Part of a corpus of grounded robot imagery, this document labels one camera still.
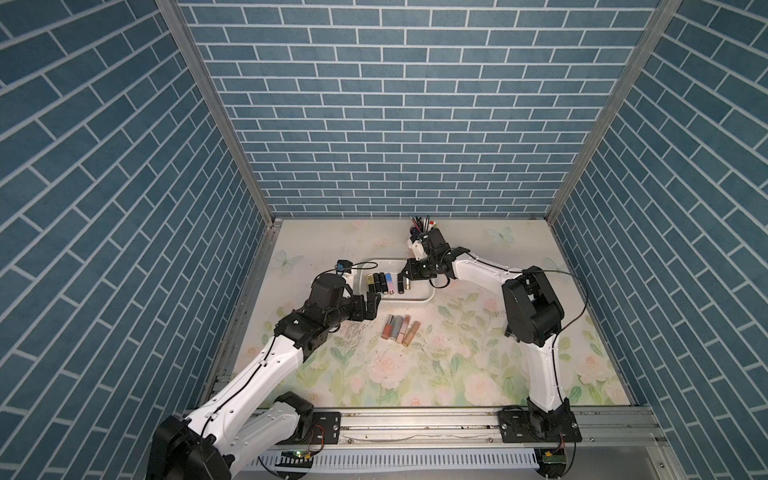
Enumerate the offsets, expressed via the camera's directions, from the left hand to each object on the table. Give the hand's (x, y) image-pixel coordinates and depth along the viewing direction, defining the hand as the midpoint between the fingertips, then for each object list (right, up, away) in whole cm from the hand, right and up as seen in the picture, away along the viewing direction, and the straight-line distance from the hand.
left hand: (374, 297), depth 79 cm
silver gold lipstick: (+9, +1, +17) cm, 20 cm away
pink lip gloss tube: (+8, -12, +11) cm, 18 cm away
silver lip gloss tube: (+6, -12, +12) cm, 18 cm away
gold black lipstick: (-3, +1, +20) cm, 20 cm away
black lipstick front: (+7, +1, +21) cm, 23 cm away
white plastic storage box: (+14, -1, +17) cm, 23 cm away
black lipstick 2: (+1, +1, +20) cm, 20 cm away
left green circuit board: (-19, -39, -7) cm, 43 cm away
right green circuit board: (+45, -40, -7) cm, 60 cm away
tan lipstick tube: (+10, -13, +11) cm, 20 cm away
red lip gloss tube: (+3, -13, +10) cm, 16 cm away
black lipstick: (-1, +2, +21) cm, 21 cm away
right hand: (+9, +5, +19) cm, 22 cm away
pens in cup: (+14, +21, +25) cm, 36 cm away
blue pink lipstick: (+4, +1, +22) cm, 23 cm away
